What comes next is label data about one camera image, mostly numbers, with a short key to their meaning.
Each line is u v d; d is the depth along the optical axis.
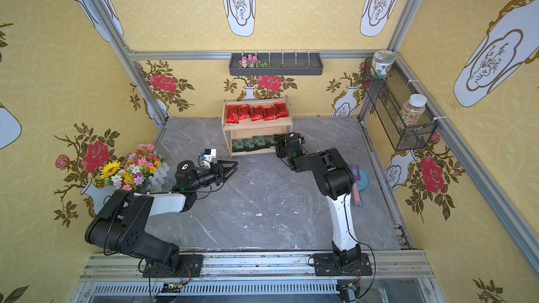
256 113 0.92
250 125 0.89
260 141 1.07
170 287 0.73
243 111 0.92
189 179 0.70
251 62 0.88
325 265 0.73
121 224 0.45
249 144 1.06
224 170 0.77
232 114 0.92
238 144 1.06
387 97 1.01
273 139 1.09
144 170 0.83
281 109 0.94
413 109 0.65
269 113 0.92
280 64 0.92
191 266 0.74
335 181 0.58
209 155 0.82
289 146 0.85
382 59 0.85
